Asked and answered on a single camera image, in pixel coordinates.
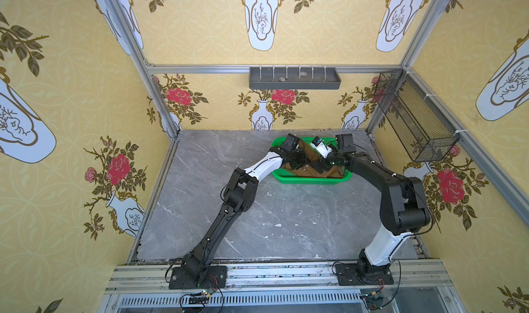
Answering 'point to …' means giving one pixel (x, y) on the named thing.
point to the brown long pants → (308, 170)
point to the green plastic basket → (299, 178)
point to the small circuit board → (200, 300)
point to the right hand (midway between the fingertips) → (317, 156)
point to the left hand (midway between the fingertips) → (314, 162)
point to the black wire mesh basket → (424, 129)
